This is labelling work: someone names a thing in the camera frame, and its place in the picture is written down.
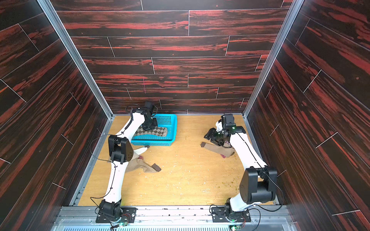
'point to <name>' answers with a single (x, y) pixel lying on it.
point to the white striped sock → (219, 126)
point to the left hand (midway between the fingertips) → (156, 127)
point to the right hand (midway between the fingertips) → (210, 137)
